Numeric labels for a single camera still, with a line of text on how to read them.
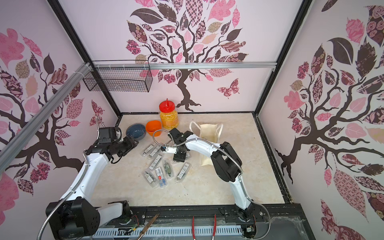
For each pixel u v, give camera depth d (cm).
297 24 74
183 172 87
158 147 98
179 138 68
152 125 108
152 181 84
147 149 97
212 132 97
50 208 38
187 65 94
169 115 101
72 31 75
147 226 70
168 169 90
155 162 92
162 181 85
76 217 39
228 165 52
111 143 61
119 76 95
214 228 70
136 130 107
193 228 70
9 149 50
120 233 72
